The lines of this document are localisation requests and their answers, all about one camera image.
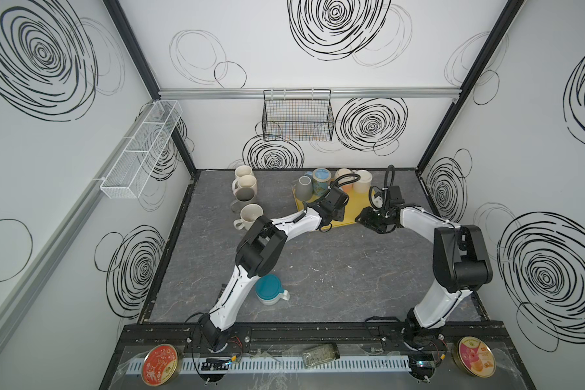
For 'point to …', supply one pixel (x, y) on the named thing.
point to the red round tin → (159, 365)
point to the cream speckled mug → (249, 214)
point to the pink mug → (244, 185)
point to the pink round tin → (474, 356)
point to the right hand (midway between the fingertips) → (357, 220)
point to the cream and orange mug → (348, 188)
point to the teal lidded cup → (269, 289)
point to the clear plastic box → (320, 355)
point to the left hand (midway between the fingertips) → (341, 207)
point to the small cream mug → (363, 185)
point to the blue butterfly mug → (321, 177)
